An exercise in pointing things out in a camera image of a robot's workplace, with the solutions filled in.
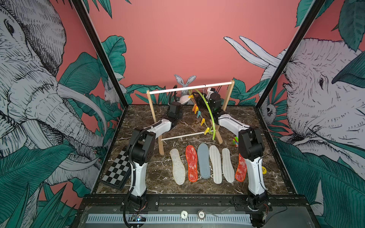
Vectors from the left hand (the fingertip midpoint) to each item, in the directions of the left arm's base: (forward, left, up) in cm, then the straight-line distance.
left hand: (178, 106), depth 99 cm
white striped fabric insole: (-33, -23, -15) cm, 44 cm away
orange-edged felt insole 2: (-44, -37, -14) cm, 59 cm away
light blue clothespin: (-16, -12, +10) cm, 22 cm away
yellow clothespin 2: (-12, -11, +9) cm, 19 cm away
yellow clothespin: (-22, -14, +9) cm, 27 cm away
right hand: (0, -9, +13) cm, 16 cm away
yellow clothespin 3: (-1, -8, +10) cm, 13 cm away
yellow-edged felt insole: (-41, +1, -14) cm, 43 cm away
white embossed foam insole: (-1, -4, +8) cm, 9 cm away
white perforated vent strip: (-64, +5, -16) cm, 66 cm away
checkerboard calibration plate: (-40, +36, -12) cm, 55 cm away
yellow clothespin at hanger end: (-28, -15, +9) cm, 33 cm away
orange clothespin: (-10, -10, +8) cm, 16 cm away
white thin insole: (-38, -30, -16) cm, 51 cm away
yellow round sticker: (-42, -52, -15) cm, 69 cm away
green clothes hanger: (-24, -17, +19) cm, 35 cm away
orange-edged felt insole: (-34, -8, -16) cm, 38 cm away
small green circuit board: (-63, +22, -15) cm, 69 cm away
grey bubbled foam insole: (-26, -16, -17) cm, 35 cm away
